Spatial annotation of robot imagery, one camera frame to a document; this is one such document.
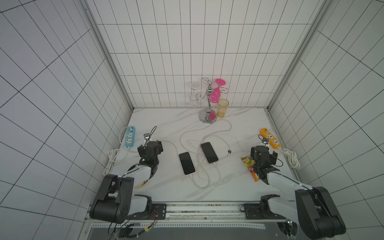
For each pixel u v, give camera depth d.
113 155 0.93
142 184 0.81
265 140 0.74
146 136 0.77
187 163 0.88
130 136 1.00
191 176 0.83
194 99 1.03
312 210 0.42
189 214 0.73
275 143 0.96
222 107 1.04
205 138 1.01
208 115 1.13
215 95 1.03
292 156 0.88
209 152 0.93
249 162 0.88
